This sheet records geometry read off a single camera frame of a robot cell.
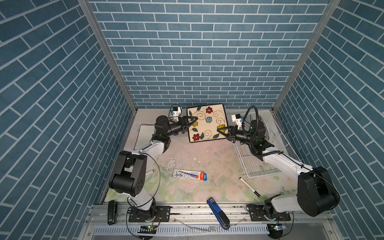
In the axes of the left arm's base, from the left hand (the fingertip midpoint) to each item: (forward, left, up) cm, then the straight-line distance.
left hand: (197, 121), depth 78 cm
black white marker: (-26, -30, -26) cm, 47 cm away
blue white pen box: (-18, +4, -26) cm, 32 cm away
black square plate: (+2, -7, +1) cm, 7 cm away
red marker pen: (-16, +28, -27) cm, 42 cm away
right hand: (-6, -10, 0) cm, 11 cm away
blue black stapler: (-39, -11, -22) cm, 47 cm away
